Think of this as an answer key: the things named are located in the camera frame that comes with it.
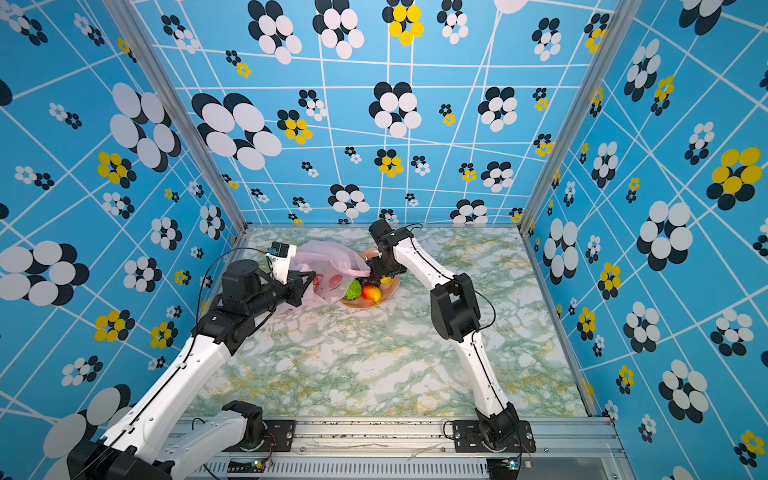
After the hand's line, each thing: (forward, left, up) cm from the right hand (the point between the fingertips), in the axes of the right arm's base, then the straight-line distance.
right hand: (388, 271), depth 101 cm
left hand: (-16, +17, +21) cm, 32 cm away
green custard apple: (-9, +10, +3) cm, 14 cm away
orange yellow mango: (-8, +6, 0) cm, 10 cm away
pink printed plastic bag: (-7, +16, +12) cm, 21 cm away
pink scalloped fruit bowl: (-7, 0, -1) cm, 7 cm away
